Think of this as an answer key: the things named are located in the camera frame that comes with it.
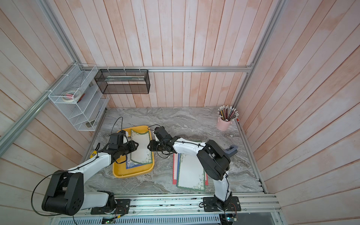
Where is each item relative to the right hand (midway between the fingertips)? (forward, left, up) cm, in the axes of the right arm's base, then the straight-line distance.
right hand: (149, 147), depth 88 cm
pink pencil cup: (+22, -52, -5) cm, 57 cm away
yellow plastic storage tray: (+14, +10, -1) cm, 17 cm away
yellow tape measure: (-3, +37, -5) cm, 38 cm away
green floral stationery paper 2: (-14, -27, -7) cm, 31 cm away
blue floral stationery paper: (-9, +12, -6) cm, 16 cm away
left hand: (+1, +8, -2) cm, 9 cm away
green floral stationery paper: (-3, +5, -6) cm, 8 cm away
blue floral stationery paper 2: (-11, -19, -7) cm, 23 cm away
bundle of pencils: (+27, -55, +3) cm, 61 cm away
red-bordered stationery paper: (-12, -17, -7) cm, 22 cm away
